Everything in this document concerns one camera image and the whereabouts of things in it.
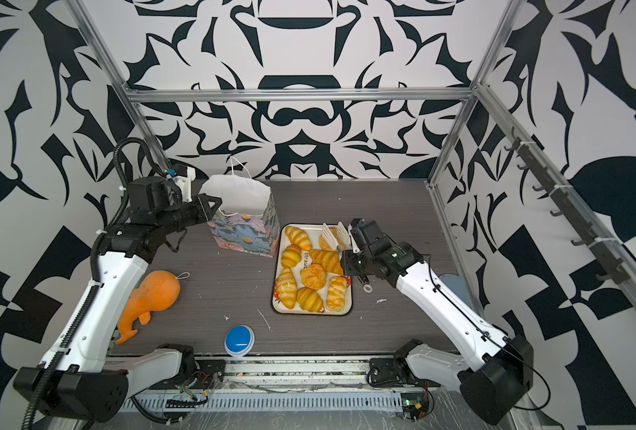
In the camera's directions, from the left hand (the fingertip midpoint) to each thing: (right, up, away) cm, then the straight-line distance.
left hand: (219, 195), depth 71 cm
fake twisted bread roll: (+32, -29, +15) cm, 46 cm away
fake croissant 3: (+23, -31, +12) cm, 41 cm away
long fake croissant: (+30, -21, +21) cm, 42 cm away
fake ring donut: (+28, -16, +26) cm, 42 cm away
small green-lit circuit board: (+51, -55, 0) cm, 75 cm away
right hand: (+34, -18, +6) cm, 39 cm away
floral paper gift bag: (+5, -7, +8) cm, 12 cm away
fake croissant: (+19, -14, +28) cm, 37 cm away
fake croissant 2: (+16, -28, +15) cm, 36 cm away
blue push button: (+3, -42, +9) cm, 43 cm away
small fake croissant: (+17, -20, +23) cm, 35 cm away
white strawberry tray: (+22, -26, +18) cm, 39 cm away
